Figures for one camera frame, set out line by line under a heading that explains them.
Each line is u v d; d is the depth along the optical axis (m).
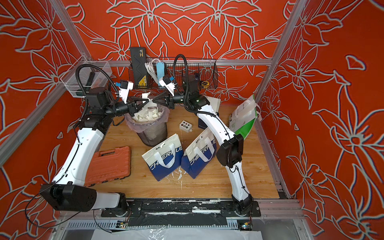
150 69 0.86
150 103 0.68
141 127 0.77
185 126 1.03
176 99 0.66
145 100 0.66
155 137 0.88
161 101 0.68
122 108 0.60
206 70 1.00
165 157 0.76
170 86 0.63
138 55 0.85
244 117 0.88
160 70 0.89
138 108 0.64
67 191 0.38
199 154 0.73
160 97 0.66
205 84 0.92
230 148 0.51
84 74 0.90
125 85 0.57
